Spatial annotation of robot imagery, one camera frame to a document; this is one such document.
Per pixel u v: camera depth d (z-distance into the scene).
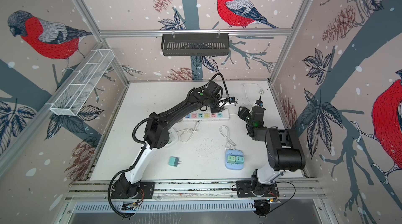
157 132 0.57
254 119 0.74
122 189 0.64
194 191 0.75
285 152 0.46
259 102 0.84
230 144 0.87
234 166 0.78
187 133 0.92
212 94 0.74
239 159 0.76
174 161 0.81
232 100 0.79
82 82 0.78
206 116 0.98
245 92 1.07
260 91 1.14
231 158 0.76
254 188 0.67
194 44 1.07
